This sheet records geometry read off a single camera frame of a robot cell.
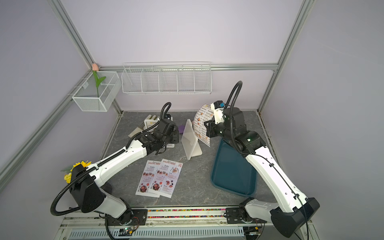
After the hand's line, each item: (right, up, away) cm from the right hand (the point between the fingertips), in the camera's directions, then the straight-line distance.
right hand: (204, 122), depth 68 cm
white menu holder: (-9, -13, +36) cm, 39 cm away
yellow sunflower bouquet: (-58, -23, -6) cm, 63 cm away
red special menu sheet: (-33, -32, +19) cm, 49 cm away
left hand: (-16, -6, +13) cm, 21 cm away
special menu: (-22, -33, +18) cm, 44 cm away
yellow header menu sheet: (0, +4, +2) cm, 5 cm away
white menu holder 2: (-32, 0, +20) cm, 38 cm away
